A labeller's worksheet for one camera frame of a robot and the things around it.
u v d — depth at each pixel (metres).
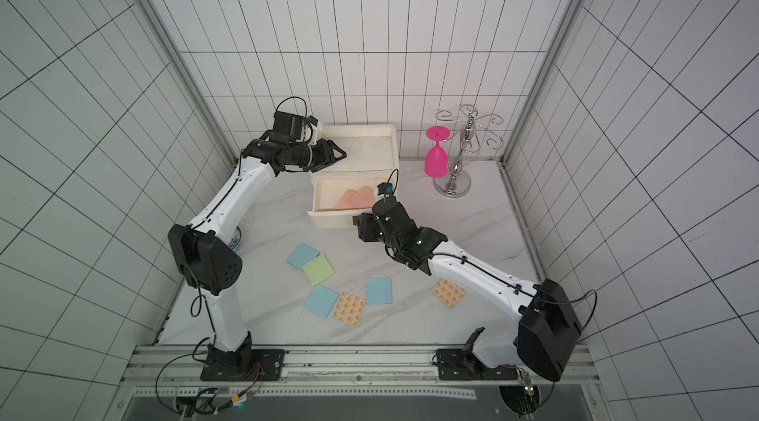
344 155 0.81
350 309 0.82
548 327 0.40
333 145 0.77
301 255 0.93
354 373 0.73
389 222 0.56
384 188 0.68
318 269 0.90
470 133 0.92
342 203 0.86
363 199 0.87
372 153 0.88
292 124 0.66
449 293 0.85
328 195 0.88
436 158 0.95
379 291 0.86
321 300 0.84
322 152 0.74
